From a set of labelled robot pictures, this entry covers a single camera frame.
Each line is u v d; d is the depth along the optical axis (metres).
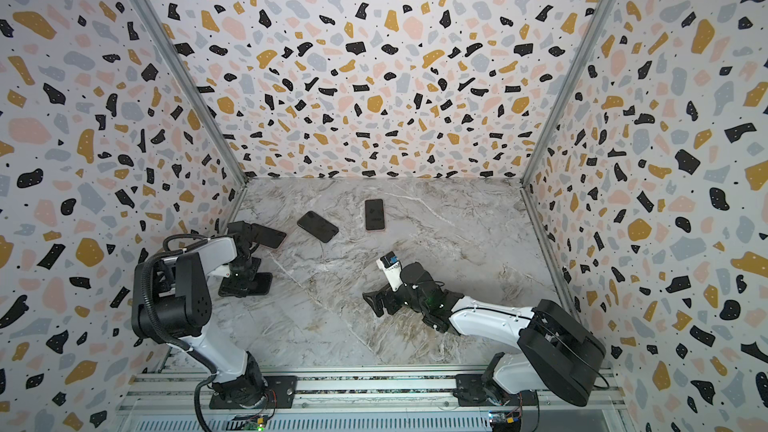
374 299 0.73
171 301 0.49
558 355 0.43
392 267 0.73
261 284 0.92
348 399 0.73
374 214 1.09
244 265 0.77
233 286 0.82
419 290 0.63
